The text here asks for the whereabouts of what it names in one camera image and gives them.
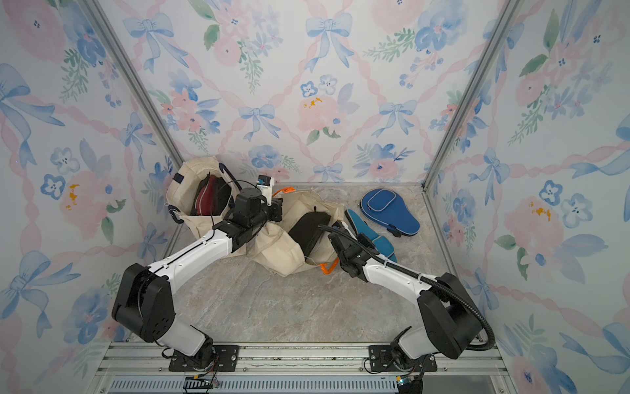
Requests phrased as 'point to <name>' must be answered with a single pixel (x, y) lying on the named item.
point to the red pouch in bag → (206, 195)
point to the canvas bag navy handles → (185, 182)
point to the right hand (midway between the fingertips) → (360, 229)
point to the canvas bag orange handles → (274, 250)
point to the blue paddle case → (386, 208)
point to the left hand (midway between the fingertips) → (283, 197)
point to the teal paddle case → (382, 245)
